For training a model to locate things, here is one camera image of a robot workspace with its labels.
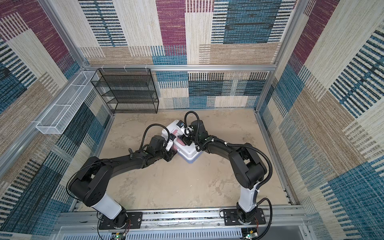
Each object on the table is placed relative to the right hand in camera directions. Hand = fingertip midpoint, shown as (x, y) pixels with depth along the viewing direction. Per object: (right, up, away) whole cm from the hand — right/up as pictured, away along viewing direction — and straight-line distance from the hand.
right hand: (183, 136), depth 94 cm
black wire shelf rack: (-42, +32, +17) cm, 56 cm away
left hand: (-6, -6, -1) cm, 9 cm away
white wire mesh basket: (-58, +9, -23) cm, 63 cm away
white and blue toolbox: (+2, -9, -9) cm, 13 cm away
